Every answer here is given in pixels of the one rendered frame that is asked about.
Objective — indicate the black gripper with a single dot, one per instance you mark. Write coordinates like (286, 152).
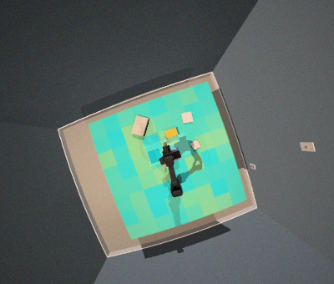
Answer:
(175, 154)

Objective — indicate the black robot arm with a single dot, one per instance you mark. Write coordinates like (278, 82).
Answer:
(168, 158)

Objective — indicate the yellow rectangular block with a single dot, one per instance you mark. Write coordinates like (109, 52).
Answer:
(171, 133)

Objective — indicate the beige rectangular block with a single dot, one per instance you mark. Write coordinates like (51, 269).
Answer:
(140, 125)

